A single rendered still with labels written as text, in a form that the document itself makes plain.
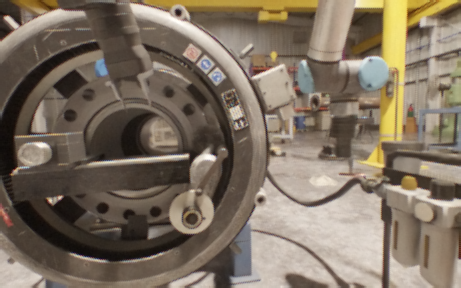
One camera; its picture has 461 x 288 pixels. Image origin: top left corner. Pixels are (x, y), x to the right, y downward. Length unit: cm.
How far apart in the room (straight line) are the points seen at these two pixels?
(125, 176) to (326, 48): 59
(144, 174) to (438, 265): 78
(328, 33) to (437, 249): 61
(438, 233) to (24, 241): 101
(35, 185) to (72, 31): 35
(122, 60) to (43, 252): 49
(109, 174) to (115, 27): 32
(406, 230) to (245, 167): 52
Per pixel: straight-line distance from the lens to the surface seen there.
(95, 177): 63
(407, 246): 92
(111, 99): 76
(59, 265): 75
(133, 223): 79
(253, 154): 63
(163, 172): 60
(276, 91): 68
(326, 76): 71
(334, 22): 68
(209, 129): 65
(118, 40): 48
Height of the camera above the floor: 67
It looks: 5 degrees down
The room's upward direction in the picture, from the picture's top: 1 degrees counter-clockwise
